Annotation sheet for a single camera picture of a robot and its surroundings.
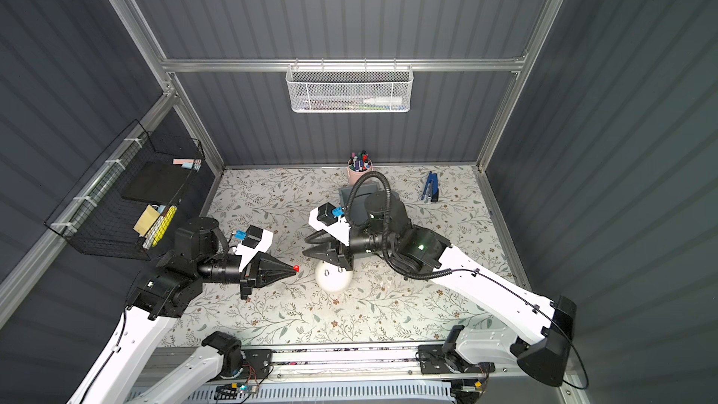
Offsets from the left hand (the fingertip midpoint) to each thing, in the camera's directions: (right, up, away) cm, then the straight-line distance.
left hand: (291, 275), depth 57 cm
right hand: (+4, +6, -1) cm, 7 cm away
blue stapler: (+43, +19, +57) cm, 74 cm away
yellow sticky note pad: (-39, +10, +11) cm, 41 cm away
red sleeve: (+1, +2, 0) cm, 2 cm away
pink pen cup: (+14, +28, +48) cm, 57 cm away
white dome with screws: (+6, -7, +22) cm, 23 cm away
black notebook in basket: (-45, +20, +23) cm, 54 cm away
